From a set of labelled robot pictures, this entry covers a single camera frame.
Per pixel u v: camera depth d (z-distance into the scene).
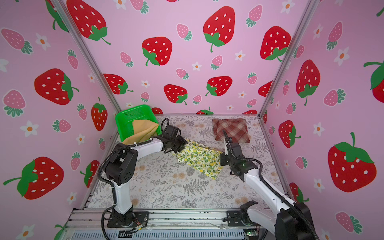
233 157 0.62
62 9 0.69
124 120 1.13
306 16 0.72
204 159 0.95
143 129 1.07
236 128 1.10
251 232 0.70
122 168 0.52
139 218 0.74
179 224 0.73
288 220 0.39
